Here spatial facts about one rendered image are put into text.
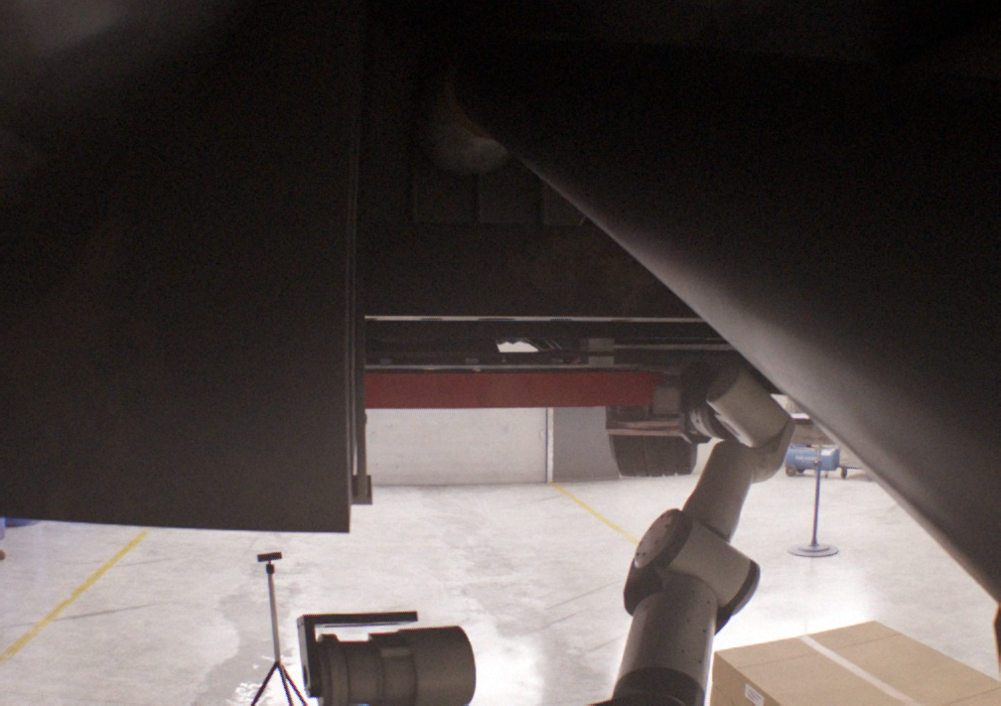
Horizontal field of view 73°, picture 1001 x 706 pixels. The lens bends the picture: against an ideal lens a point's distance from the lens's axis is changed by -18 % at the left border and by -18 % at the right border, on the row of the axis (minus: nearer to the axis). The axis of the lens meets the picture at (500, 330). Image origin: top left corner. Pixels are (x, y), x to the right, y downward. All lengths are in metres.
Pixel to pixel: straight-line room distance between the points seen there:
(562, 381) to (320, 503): 1.03
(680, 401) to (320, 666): 0.77
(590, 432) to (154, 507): 9.95
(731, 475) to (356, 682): 0.55
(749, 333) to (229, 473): 0.12
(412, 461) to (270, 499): 9.67
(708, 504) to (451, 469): 9.03
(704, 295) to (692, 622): 0.65
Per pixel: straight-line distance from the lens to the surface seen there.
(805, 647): 3.38
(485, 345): 2.55
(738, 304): 0.16
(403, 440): 9.82
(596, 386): 1.22
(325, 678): 0.57
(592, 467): 10.19
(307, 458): 0.19
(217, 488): 0.19
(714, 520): 0.93
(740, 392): 1.03
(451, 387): 1.18
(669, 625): 0.80
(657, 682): 0.74
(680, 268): 0.19
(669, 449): 2.36
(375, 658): 0.58
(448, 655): 0.59
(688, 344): 1.41
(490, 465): 9.97
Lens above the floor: 1.68
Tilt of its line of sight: 1 degrees up
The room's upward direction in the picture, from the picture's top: straight up
